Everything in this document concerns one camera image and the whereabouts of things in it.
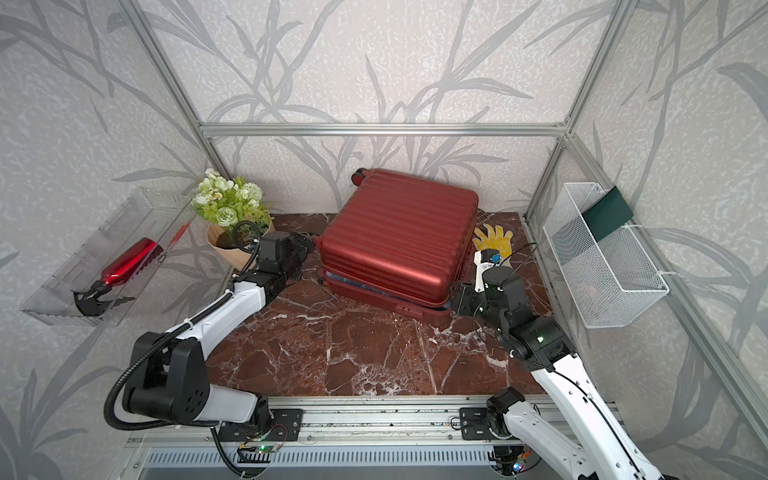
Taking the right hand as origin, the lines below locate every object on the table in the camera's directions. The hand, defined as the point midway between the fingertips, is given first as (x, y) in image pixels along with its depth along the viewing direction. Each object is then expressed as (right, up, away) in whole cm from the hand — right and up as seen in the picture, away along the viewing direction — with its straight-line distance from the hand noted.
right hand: (455, 284), depth 70 cm
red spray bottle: (-75, -2, -11) cm, 75 cm away
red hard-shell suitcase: (-14, +9, +11) cm, 20 cm away
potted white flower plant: (-61, +19, +14) cm, 66 cm away
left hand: (-40, +10, +18) cm, 45 cm away
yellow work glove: (+22, +10, +42) cm, 49 cm away
